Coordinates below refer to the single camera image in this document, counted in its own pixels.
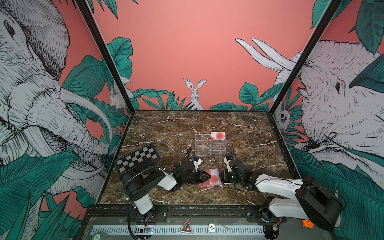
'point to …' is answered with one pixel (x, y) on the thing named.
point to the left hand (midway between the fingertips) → (211, 176)
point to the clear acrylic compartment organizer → (204, 146)
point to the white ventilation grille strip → (129, 230)
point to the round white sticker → (211, 227)
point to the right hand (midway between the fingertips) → (217, 174)
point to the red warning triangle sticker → (187, 227)
